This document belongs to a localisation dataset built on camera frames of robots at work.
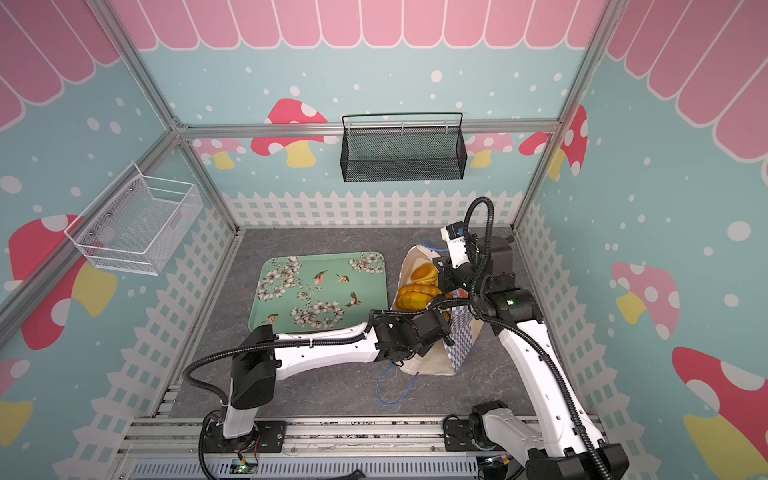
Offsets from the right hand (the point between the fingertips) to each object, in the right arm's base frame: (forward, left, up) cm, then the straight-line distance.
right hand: (435, 259), depth 71 cm
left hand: (-9, +3, -19) cm, 22 cm away
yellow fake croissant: (+8, +1, -16) cm, 18 cm away
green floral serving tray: (+10, +39, -31) cm, 51 cm away
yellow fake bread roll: (0, +4, -18) cm, 19 cm away
